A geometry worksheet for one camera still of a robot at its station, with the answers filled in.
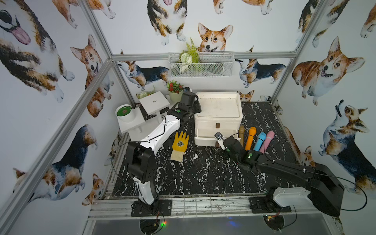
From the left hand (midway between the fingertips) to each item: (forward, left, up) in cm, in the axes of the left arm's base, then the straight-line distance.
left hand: (201, 103), depth 86 cm
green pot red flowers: (+13, +16, -2) cm, 21 cm away
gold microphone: (-4, -28, -22) cm, 36 cm away
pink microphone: (-10, -46, -22) cm, 52 cm away
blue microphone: (-15, -37, -23) cm, 46 cm away
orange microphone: (-6, -35, -23) cm, 42 cm away
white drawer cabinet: (-5, -11, -3) cm, 13 cm away
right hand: (-19, -10, -12) cm, 25 cm away
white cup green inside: (-2, +46, -3) cm, 46 cm away
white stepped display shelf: (-4, +42, -19) cm, 46 cm away
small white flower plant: (+21, +41, -11) cm, 47 cm away
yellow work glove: (-15, +14, -24) cm, 32 cm away
